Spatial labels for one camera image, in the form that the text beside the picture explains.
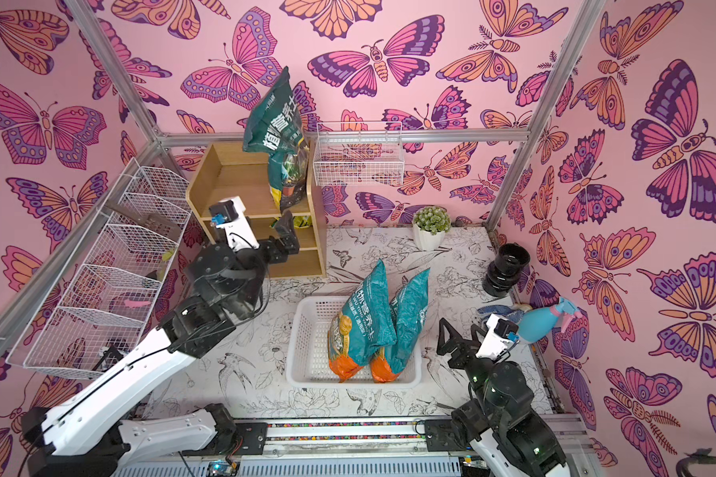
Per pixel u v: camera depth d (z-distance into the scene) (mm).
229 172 940
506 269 917
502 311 955
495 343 565
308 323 901
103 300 745
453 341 581
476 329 682
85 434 382
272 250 520
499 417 486
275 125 674
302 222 966
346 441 738
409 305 674
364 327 734
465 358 584
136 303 762
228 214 455
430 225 1014
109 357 692
